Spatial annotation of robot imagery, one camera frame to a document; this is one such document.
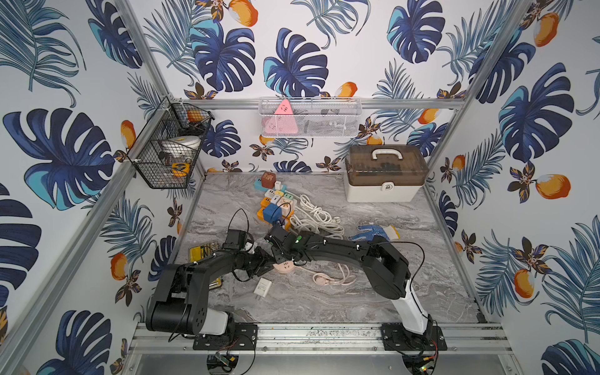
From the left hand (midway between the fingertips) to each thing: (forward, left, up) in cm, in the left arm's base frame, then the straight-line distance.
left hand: (274, 261), depth 87 cm
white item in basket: (+25, +33, +32) cm, 52 cm away
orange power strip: (+21, +9, +1) cm, 23 cm away
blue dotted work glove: (+18, -41, -3) cm, 45 cm away
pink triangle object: (+42, +1, +32) cm, 53 cm away
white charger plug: (-10, +3, -2) cm, 10 cm away
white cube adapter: (+22, -2, +5) cm, 23 cm away
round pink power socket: (-1, -4, -1) cm, 5 cm away
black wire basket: (+45, +45, +29) cm, 70 cm away
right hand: (+4, -1, 0) cm, 4 cm away
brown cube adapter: (+36, +8, +5) cm, 38 cm away
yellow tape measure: (+20, +34, +25) cm, 47 cm away
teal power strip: (+38, +13, -1) cm, 40 cm away
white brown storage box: (+32, -41, +18) cm, 55 cm away
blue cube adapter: (+19, +5, +4) cm, 20 cm away
